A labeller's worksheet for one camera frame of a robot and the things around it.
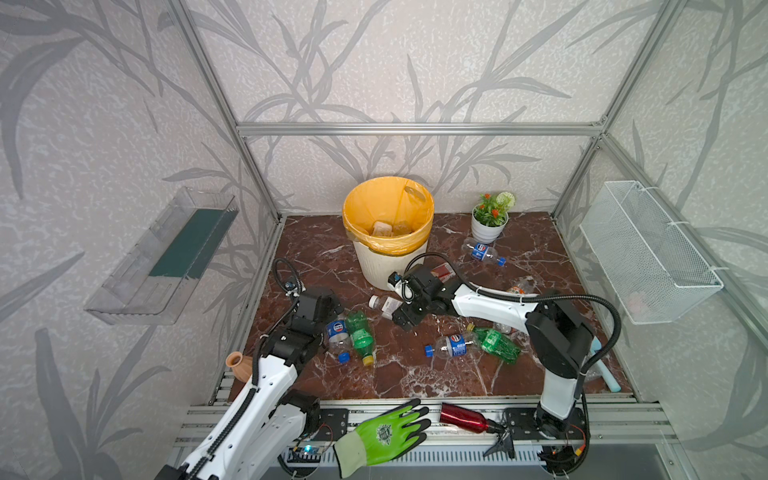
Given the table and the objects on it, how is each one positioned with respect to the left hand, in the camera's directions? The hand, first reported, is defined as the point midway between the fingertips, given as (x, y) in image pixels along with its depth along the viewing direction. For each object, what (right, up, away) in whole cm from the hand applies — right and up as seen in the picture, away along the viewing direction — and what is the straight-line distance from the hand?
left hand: (326, 293), depth 81 cm
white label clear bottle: (+16, -6, +10) cm, 20 cm away
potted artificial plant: (+51, +23, +21) cm, 60 cm away
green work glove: (+16, -33, -10) cm, 38 cm away
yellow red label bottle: (+35, +4, +17) cm, 39 cm away
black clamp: (+45, -34, -11) cm, 57 cm away
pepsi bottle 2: (+2, -13, +6) cm, 15 cm away
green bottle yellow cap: (+7, -11, +8) cm, 15 cm away
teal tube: (+78, -17, +6) cm, 80 cm away
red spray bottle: (+36, -29, -9) cm, 47 cm away
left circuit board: (-3, -38, -9) cm, 39 cm away
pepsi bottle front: (+36, -15, +1) cm, 39 cm away
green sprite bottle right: (+48, -15, +4) cm, 50 cm away
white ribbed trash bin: (+13, +6, +7) cm, 16 cm away
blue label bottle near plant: (+49, +10, +24) cm, 56 cm away
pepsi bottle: (+14, +18, +18) cm, 29 cm away
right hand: (+21, -4, +9) cm, 24 cm away
